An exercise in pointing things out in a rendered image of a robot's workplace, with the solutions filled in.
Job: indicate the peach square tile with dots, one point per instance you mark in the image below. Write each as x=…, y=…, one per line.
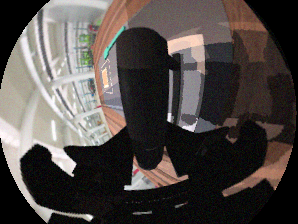
x=105, y=75

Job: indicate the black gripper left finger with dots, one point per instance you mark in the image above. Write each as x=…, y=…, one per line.
x=116, y=155

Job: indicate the grey rectangular mat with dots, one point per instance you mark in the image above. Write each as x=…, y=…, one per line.
x=173, y=19

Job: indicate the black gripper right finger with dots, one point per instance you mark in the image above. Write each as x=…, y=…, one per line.
x=184, y=146

